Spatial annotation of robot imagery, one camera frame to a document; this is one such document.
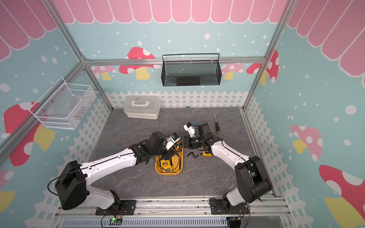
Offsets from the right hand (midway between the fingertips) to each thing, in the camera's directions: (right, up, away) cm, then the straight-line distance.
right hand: (178, 144), depth 81 cm
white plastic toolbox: (-29, +24, +25) cm, 45 cm away
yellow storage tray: (-1, -12, +11) cm, 16 cm away
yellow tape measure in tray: (-6, -16, +4) cm, 18 cm away
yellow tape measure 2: (-9, -13, +6) cm, 17 cm away
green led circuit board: (-32, -39, -8) cm, 51 cm away
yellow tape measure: (0, -2, -2) cm, 3 cm away
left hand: (-3, -3, +1) cm, 5 cm away
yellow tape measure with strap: (+17, -8, +11) cm, 22 cm away
